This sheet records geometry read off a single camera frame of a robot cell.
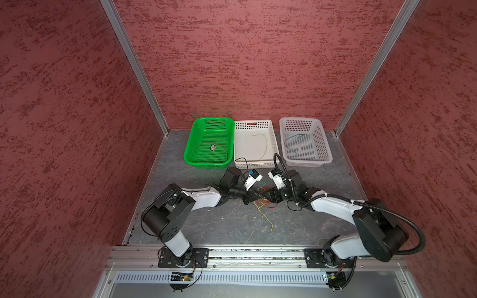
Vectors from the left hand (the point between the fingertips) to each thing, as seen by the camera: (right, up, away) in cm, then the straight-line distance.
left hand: (261, 199), depth 83 cm
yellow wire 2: (-1, -5, +2) cm, 5 cm away
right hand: (+3, 0, +5) cm, 6 cm away
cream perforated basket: (-1, +26, +31) cm, 40 cm away
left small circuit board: (-34, -28, -10) cm, 46 cm away
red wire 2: (0, -4, +7) cm, 8 cm away
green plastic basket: (-30, +26, +30) cm, 50 cm away
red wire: (-28, +27, +30) cm, 49 cm away
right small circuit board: (+28, -29, -12) cm, 42 cm away
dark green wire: (+29, +32, +35) cm, 55 cm away
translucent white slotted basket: (+30, +27, +31) cm, 51 cm away
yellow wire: (+6, +26, +30) cm, 40 cm away
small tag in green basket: (-27, +24, +28) cm, 46 cm away
